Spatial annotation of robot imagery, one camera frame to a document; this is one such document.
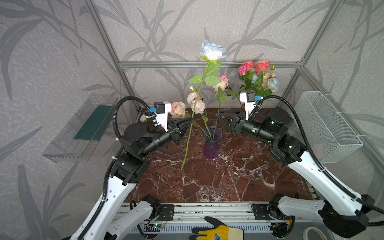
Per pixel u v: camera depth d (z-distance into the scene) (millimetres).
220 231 667
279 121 401
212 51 418
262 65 800
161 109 448
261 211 737
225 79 788
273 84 770
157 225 704
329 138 618
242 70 789
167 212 738
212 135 825
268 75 867
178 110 618
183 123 501
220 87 751
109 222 390
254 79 843
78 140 637
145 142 451
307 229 680
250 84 844
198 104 698
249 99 465
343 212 383
